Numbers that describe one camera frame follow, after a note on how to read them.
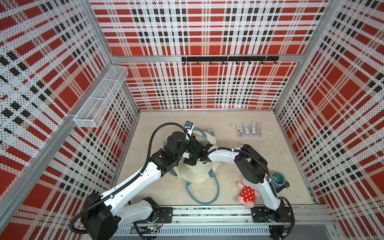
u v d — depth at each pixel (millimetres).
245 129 1076
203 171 845
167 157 559
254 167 536
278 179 836
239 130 1072
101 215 378
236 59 886
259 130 1065
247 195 750
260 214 734
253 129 1078
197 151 743
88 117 676
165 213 735
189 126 635
